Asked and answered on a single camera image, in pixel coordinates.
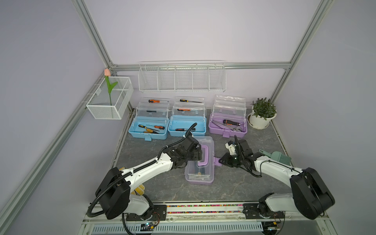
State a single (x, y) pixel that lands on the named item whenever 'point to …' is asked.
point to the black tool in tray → (151, 111)
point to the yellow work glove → (140, 190)
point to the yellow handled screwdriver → (145, 127)
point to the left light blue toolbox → (152, 121)
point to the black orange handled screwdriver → (225, 121)
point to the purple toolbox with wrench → (228, 117)
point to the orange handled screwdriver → (161, 128)
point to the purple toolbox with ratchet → (202, 171)
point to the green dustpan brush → (277, 156)
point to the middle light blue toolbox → (187, 111)
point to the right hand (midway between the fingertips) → (219, 160)
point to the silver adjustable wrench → (228, 127)
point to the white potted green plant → (263, 112)
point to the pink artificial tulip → (110, 86)
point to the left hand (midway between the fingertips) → (196, 153)
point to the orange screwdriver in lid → (152, 101)
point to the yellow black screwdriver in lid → (183, 100)
